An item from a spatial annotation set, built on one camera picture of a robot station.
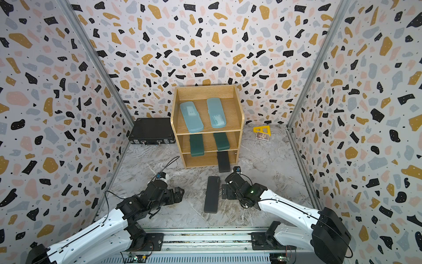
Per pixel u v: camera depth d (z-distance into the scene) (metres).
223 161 0.96
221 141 0.90
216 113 0.83
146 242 0.73
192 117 0.80
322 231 0.40
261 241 0.74
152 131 1.21
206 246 0.73
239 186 0.61
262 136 1.13
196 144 0.88
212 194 0.88
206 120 0.80
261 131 1.17
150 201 0.59
